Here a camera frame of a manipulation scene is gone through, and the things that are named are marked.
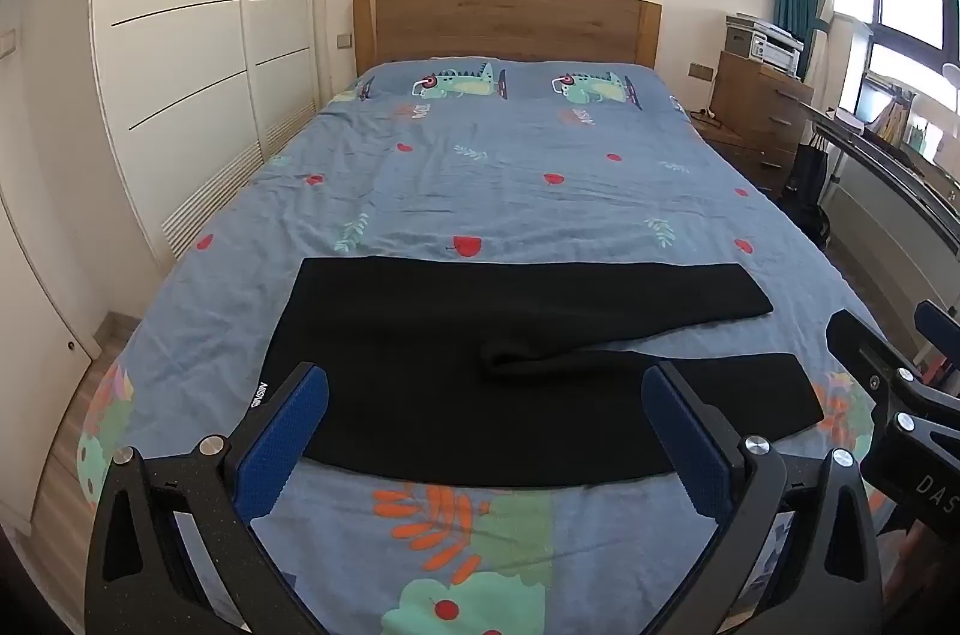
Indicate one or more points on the wall switch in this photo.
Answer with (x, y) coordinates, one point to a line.
(343, 40)
(700, 71)

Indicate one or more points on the blue printed bedsheet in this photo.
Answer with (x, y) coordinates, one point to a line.
(525, 192)

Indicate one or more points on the wooden dresser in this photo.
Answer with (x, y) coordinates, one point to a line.
(757, 102)

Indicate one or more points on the white printer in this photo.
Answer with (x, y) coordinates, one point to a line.
(769, 42)

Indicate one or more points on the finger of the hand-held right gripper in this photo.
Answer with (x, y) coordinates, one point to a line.
(862, 350)
(937, 324)

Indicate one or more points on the wooden headboard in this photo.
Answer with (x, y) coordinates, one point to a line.
(510, 23)

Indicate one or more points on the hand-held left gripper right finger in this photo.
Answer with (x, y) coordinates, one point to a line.
(686, 447)

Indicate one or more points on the white wardrobe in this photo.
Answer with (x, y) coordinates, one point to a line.
(180, 42)

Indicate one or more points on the black bag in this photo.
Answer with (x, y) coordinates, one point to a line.
(808, 192)

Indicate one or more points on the black pants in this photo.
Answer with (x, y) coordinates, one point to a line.
(450, 320)

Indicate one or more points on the wooden nightstand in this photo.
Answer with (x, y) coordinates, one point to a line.
(724, 143)

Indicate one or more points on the dinosaur print pillow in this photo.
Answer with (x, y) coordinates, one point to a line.
(592, 87)
(442, 80)

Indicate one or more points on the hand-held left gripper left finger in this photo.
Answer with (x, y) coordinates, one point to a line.
(289, 447)

